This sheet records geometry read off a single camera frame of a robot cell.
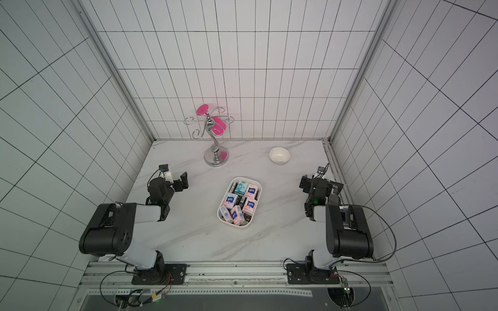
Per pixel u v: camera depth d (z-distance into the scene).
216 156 1.10
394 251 0.43
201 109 0.96
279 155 1.07
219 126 0.88
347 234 0.46
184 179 0.90
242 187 0.92
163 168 0.78
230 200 0.88
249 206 0.85
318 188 0.71
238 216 0.81
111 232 0.46
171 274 0.72
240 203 0.88
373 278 0.73
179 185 0.84
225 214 0.81
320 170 0.80
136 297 1.10
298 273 0.73
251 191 0.92
